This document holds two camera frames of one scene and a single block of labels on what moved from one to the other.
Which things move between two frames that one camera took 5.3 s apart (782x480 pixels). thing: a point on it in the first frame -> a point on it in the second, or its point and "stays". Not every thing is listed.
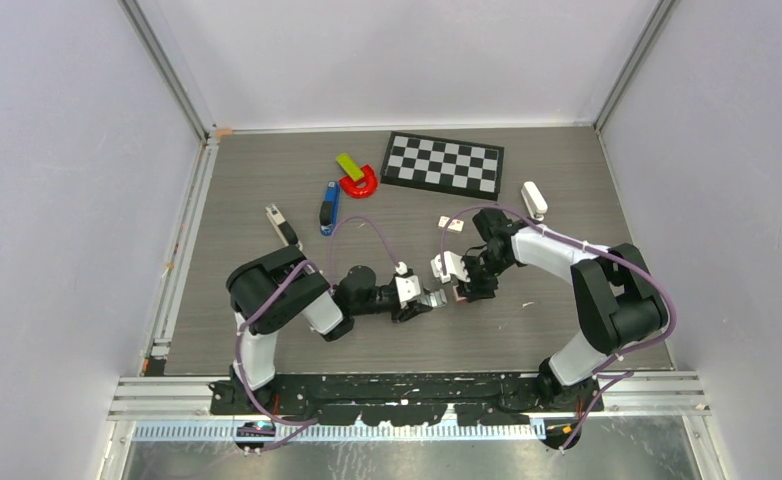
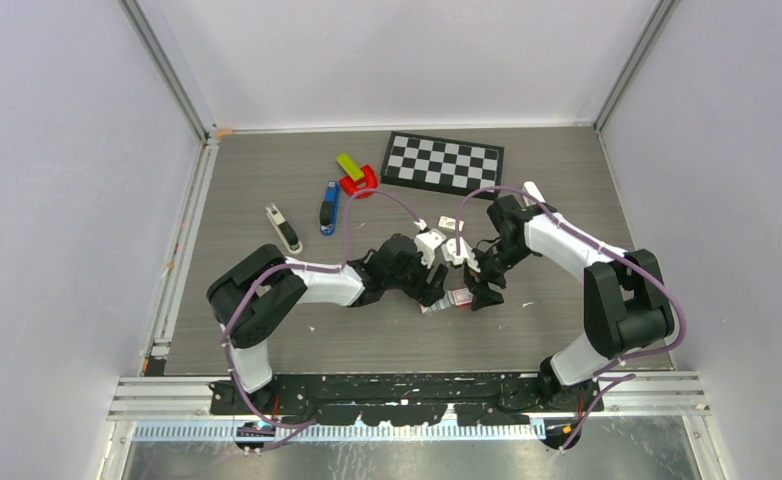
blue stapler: x=329 y=209 stays
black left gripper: x=408 y=311 -> x=426 y=294
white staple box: x=455 y=225 stays
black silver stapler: x=285 y=229 stays
